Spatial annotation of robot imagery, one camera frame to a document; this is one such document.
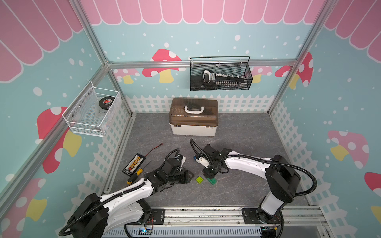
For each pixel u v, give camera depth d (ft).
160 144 3.37
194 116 2.95
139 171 2.93
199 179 2.79
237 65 3.01
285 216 2.48
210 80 2.86
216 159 2.12
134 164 3.00
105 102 2.60
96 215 1.34
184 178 2.34
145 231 2.35
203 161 2.59
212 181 2.78
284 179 1.48
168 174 2.09
